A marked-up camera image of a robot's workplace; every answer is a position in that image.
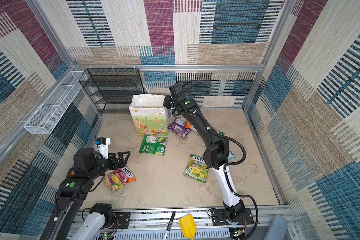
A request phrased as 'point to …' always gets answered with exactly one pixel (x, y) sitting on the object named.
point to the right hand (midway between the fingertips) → (165, 102)
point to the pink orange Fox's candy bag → (115, 180)
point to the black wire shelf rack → (112, 89)
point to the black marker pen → (167, 229)
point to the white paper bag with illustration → (149, 115)
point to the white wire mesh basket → (46, 117)
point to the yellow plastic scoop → (188, 226)
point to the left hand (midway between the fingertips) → (122, 151)
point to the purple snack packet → (179, 127)
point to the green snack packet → (154, 144)
